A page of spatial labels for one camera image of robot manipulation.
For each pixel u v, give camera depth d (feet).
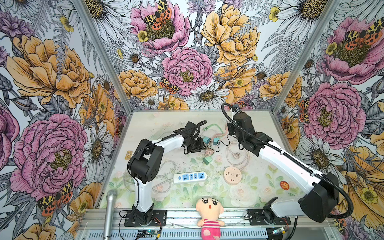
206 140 3.31
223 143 3.35
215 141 3.35
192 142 2.71
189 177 2.79
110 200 2.54
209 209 2.30
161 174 2.93
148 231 2.34
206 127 3.67
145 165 1.69
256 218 2.40
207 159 3.02
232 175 2.81
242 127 1.88
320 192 1.30
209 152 3.08
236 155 3.09
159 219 2.41
